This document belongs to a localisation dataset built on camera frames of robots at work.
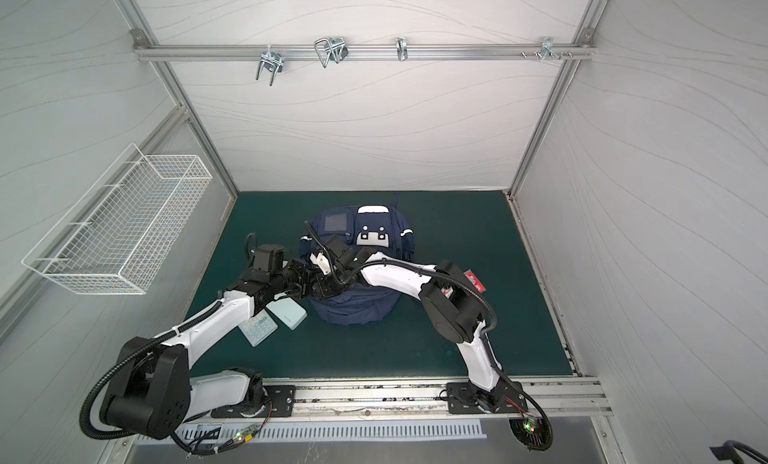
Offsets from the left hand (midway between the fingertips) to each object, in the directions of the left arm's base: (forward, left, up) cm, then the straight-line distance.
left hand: (330, 263), depth 86 cm
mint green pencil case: (-10, +13, -11) cm, 20 cm away
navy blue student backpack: (+18, -13, -6) cm, 23 cm away
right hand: (-5, +3, -3) cm, 7 cm away
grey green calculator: (-16, +20, -10) cm, 27 cm away
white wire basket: (-7, +46, +21) cm, 51 cm away
